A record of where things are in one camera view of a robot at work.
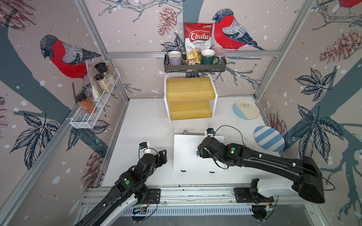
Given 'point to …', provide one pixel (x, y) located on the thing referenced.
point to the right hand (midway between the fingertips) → (200, 147)
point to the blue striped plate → (269, 138)
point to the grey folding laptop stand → (185, 132)
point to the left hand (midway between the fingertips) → (163, 150)
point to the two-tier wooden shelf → (189, 98)
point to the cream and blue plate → (246, 110)
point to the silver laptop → (185, 157)
